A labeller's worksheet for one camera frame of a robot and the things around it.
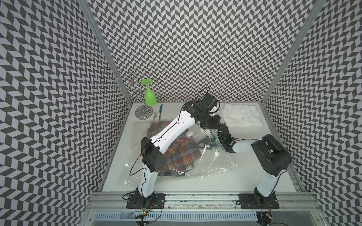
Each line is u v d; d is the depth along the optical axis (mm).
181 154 806
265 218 701
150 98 918
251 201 722
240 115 1083
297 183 822
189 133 865
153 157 466
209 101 584
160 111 1125
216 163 760
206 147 753
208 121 640
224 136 754
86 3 707
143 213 671
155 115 1114
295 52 830
